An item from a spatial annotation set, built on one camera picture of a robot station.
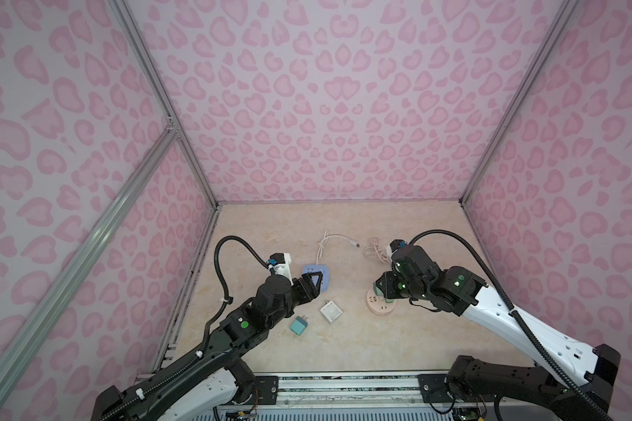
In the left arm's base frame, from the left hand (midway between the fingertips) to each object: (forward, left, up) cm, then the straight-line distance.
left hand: (323, 282), depth 73 cm
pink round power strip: (+1, -18, -18) cm, 26 cm away
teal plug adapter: (-5, +8, -19) cm, 21 cm away
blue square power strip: (+14, 0, -18) cm, 22 cm away
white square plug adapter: (-1, -2, -18) cm, 18 cm away
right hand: (0, -15, -1) cm, 15 cm away
